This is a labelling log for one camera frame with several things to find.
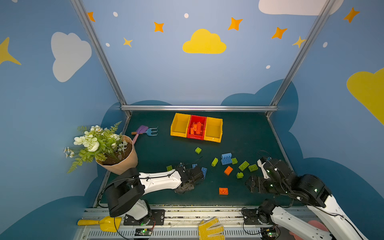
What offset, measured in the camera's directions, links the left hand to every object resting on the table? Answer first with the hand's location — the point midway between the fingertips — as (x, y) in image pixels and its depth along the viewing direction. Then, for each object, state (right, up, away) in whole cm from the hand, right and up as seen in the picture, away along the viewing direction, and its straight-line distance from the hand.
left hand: (190, 188), depth 84 cm
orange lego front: (+19, -1, -2) cm, 19 cm away
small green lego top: (+5, +20, +15) cm, 25 cm away
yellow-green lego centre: (+15, +13, +9) cm, 22 cm away
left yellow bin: (-8, +36, +28) cm, 47 cm away
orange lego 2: (+23, +8, +7) cm, 26 cm away
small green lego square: (+28, +13, +9) cm, 32 cm away
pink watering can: (+45, 0, -30) cm, 54 cm away
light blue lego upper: (+24, +16, +12) cm, 31 cm away
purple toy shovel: (-36, +33, +25) cm, 55 cm away
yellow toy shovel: (-40, -12, -13) cm, 43 cm away
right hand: (+30, +10, -17) cm, 36 cm away
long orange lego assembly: (+6, +34, +26) cm, 44 cm away
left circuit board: (-22, -16, -13) cm, 30 cm away
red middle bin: (+2, +37, +27) cm, 46 cm away
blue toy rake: (-31, +32, +26) cm, 51 cm away
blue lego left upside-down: (+9, +8, +6) cm, 13 cm away
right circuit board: (+38, -17, -12) cm, 44 cm away
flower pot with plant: (-40, +26, -13) cm, 49 cm away
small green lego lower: (+29, +7, +3) cm, 30 cm away
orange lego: (+1, +32, +24) cm, 40 cm away
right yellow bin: (+17, +33, +27) cm, 46 cm away
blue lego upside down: (+23, +14, +11) cm, 29 cm away
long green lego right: (+33, +11, +7) cm, 36 cm away
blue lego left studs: (+2, +11, +7) cm, 13 cm away
